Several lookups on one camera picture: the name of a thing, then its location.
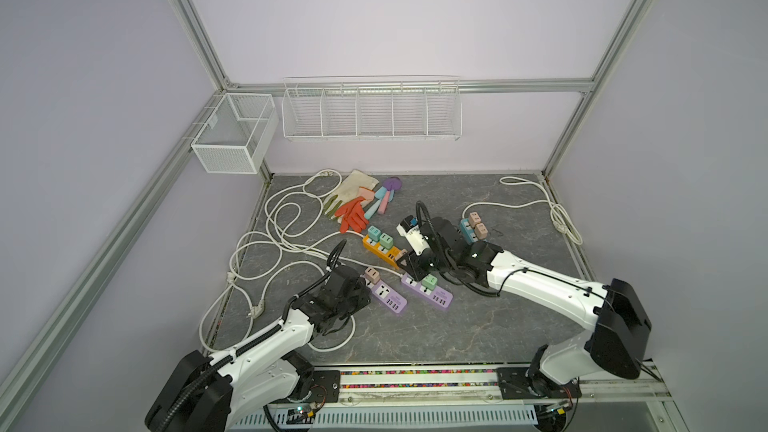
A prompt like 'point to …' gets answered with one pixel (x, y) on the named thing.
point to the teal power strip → (468, 231)
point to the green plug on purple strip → (430, 282)
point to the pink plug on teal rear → (474, 219)
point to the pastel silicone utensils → (385, 194)
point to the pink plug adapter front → (372, 274)
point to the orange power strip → (389, 255)
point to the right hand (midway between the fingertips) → (402, 261)
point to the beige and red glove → (347, 201)
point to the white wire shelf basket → (372, 108)
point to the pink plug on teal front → (481, 230)
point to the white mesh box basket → (237, 134)
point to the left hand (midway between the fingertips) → (370, 296)
